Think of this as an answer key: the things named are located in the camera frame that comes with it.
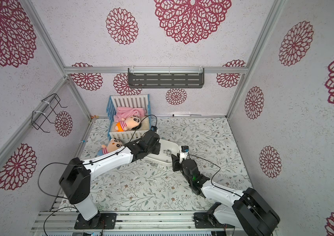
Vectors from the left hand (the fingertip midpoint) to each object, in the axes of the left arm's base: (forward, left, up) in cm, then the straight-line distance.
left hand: (156, 144), depth 88 cm
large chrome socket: (+2, -7, -13) cm, 15 cm away
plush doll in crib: (+19, +18, -2) cm, 26 cm away
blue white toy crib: (+39, +12, 0) cm, 41 cm away
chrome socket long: (-6, +2, -14) cm, 15 cm away
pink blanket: (+31, +24, -4) cm, 40 cm away
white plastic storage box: (+5, -7, -12) cm, 15 cm away
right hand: (-6, -12, -3) cm, 14 cm away
